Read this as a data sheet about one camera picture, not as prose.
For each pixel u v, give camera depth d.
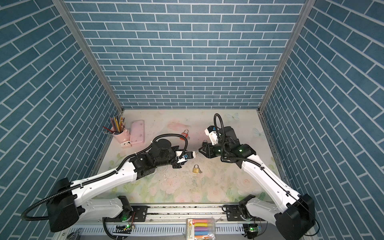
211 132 0.68
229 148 0.58
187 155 0.61
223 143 0.59
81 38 0.81
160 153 0.57
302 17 0.74
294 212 0.38
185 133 1.07
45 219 0.42
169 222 0.72
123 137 0.97
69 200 0.39
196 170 0.89
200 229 0.68
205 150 0.68
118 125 0.96
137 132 1.04
